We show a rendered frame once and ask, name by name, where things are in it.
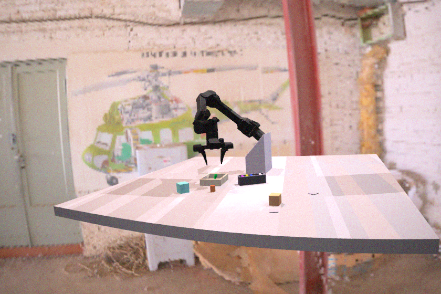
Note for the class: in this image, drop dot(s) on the light blue cube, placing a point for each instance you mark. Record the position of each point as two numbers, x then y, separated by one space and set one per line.
182 187

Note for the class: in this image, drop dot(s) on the beige rectangular tray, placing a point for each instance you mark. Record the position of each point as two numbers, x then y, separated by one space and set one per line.
208 179

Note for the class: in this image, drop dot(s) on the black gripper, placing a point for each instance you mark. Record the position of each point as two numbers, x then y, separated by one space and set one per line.
199 148

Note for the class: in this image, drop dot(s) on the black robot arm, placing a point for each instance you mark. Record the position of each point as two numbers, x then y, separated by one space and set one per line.
202 124

